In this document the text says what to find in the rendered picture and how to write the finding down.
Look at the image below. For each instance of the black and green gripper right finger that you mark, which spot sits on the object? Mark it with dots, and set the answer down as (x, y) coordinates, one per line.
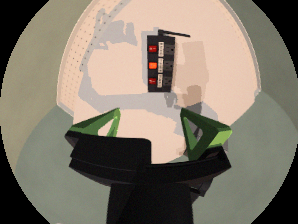
(214, 133)

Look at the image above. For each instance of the black power strip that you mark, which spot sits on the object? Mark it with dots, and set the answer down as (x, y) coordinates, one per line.
(160, 61)

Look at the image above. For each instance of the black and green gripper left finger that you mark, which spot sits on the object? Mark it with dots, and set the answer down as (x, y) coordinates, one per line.
(92, 125)

